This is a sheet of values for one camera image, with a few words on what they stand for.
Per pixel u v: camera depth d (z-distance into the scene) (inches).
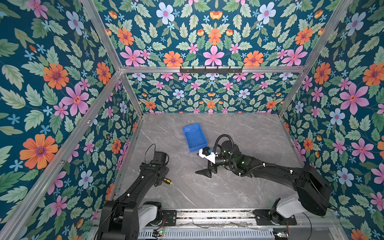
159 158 27.5
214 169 25.6
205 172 25.6
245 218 29.5
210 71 36.6
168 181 33.1
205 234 27.7
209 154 24.8
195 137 41.2
